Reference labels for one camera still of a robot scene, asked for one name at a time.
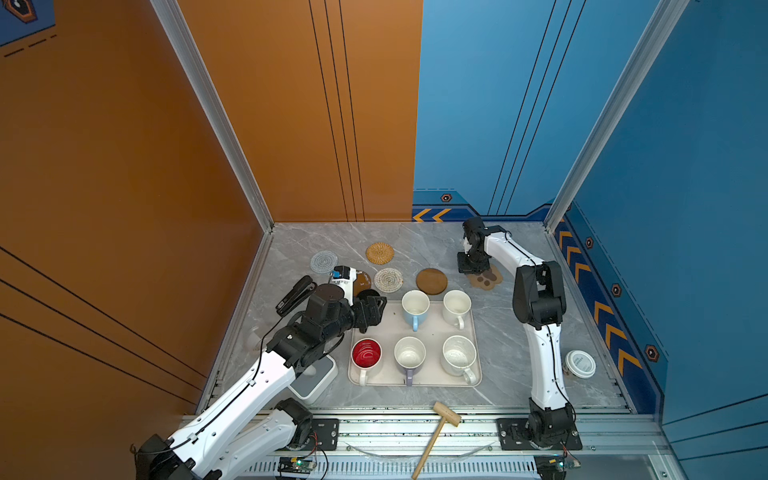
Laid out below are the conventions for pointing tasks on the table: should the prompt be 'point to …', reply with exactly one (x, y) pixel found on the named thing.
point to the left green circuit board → (302, 464)
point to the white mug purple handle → (410, 353)
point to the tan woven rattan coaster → (380, 253)
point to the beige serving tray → (433, 330)
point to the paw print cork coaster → (486, 280)
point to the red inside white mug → (366, 353)
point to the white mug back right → (456, 306)
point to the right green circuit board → (551, 467)
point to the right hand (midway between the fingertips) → (465, 270)
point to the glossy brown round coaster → (362, 282)
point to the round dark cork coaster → (431, 281)
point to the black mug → (367, 293)
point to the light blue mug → (415, 305)
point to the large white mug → (459, 355)
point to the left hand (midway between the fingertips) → (375, 298)
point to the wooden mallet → (446, 415)
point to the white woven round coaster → (388, 280)
